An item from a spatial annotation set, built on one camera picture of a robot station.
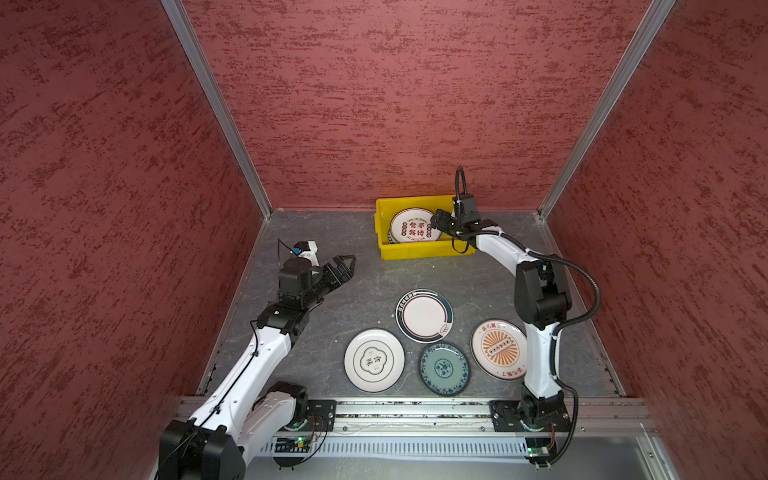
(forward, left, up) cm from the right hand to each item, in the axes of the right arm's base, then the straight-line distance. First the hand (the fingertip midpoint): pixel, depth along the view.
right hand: (441, 224), depth 102 cm
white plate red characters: (+6, +9, -7) cm, 13 cm away
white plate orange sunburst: (-39, -14, -11) cm, 43 cm away
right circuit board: (-63, -17, -12) cm, 66 cm away
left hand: (-24, +30, +9) cm, 40 cm away
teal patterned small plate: (-45, +3, -11) cm, 46 cm away
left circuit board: (-62, +43, -11) cm, 76 cm away
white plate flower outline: (-42, +23, -11) cm, 49 cm away
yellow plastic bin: (+13, +20, -5) cm, 24 cm away
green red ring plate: (-28, +8, -12) cm, 32 cm away
